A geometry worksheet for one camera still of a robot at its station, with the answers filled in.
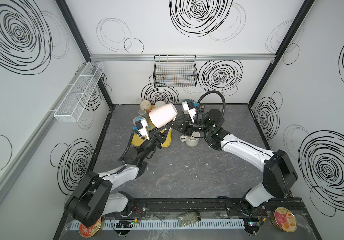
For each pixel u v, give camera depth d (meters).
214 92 0.56
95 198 0.41
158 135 0.63
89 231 0.65
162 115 0.60
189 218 0.68
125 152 0.51
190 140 0.91
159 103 1.13
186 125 0.61
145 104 1.09
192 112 0.61
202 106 1.19
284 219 0.68
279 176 0.43
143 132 0.62
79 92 0.72
